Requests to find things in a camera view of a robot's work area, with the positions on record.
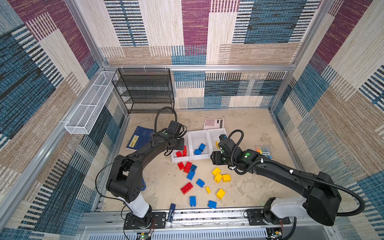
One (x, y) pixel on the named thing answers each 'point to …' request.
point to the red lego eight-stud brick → (187, 167)
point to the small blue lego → (202, 146)
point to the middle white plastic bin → (195, 139)
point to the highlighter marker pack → (265, 150)
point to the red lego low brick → (186, 189)
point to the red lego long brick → (178, 154)
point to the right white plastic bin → (213, 136)
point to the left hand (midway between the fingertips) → (180, 142)
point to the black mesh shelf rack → (145, 90)
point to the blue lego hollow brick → (193, 168)
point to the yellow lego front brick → (220, 193)
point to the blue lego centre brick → (200, 183)
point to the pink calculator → (212, 123)
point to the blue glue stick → (171, 212)
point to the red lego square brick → (181, 165)
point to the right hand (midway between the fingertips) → (216, 158)
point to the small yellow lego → (208, 189)
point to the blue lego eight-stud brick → (190, 175)
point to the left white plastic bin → (188, 142)
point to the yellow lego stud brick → (218, 177)
